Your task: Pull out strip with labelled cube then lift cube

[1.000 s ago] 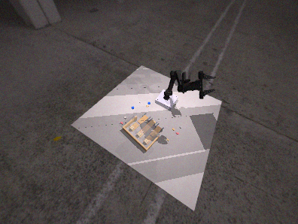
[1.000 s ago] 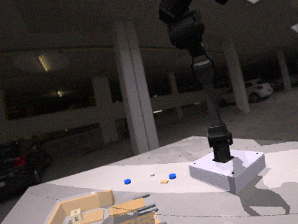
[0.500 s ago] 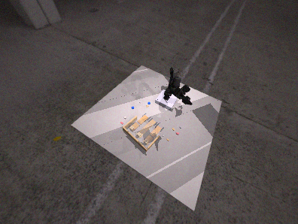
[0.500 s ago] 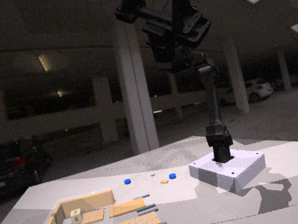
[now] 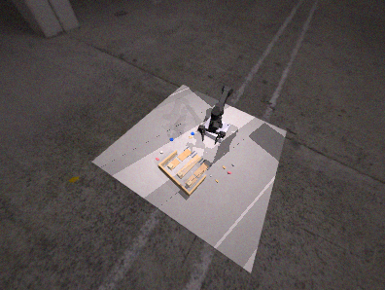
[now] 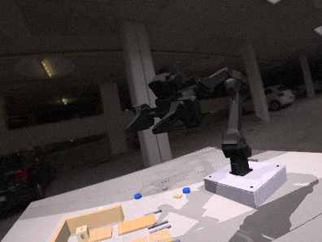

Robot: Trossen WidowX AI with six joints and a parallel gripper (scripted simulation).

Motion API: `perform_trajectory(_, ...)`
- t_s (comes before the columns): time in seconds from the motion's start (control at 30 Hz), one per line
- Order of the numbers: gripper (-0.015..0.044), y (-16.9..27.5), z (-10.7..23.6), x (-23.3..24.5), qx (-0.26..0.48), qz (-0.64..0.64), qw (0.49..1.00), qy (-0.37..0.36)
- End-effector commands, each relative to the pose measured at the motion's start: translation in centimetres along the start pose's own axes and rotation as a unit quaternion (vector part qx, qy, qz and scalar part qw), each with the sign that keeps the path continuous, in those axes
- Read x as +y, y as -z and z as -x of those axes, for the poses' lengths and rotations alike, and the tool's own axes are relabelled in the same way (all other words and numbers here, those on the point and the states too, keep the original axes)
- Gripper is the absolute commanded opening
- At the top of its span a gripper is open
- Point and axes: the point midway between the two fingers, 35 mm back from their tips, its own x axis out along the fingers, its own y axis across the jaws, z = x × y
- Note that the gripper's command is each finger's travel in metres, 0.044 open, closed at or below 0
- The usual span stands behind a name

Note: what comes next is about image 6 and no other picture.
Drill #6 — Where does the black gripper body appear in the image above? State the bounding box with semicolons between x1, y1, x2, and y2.
132;93;203;127

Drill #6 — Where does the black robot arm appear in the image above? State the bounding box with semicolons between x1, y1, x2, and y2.
148;61;254;176

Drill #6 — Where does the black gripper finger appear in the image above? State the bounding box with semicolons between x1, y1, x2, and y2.
152;101;191;135
125;107;150;133

